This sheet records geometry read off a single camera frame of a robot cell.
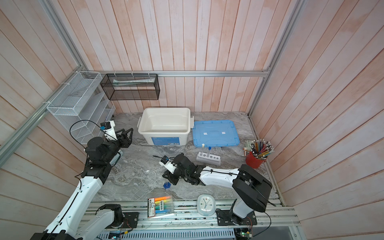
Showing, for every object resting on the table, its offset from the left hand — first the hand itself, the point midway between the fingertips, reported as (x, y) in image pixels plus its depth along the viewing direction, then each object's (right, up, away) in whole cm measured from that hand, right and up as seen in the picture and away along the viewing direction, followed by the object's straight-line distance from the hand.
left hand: (129, 131), depth 75 cm
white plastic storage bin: (+13, +3, +34) cm, 36 cm away
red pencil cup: (+66, -17, +9) cm, 69 cm away
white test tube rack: (+43, -17, +17) cm, 49 cm away
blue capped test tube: (+44, -14, +23) cm, 52 cm away
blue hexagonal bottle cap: (+18, -31, +9) cm, 37 cm away
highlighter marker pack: (+15, -40, +2) cm, 42 cm away
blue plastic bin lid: (+50, -2, +36) cm, 61 cm away
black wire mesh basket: (-11, +31, +29) cm, 44 cm away
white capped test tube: (+39, -10, +11) cm, 41 cm away
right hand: (+17, -24, +6) cm, 30 cm away
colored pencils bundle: (+74, -11, +13) cm, 76 cm away
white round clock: (+39, -38, +2) cm, 55 cm away
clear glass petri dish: (+6, -28, +14) cm, 32 cm away
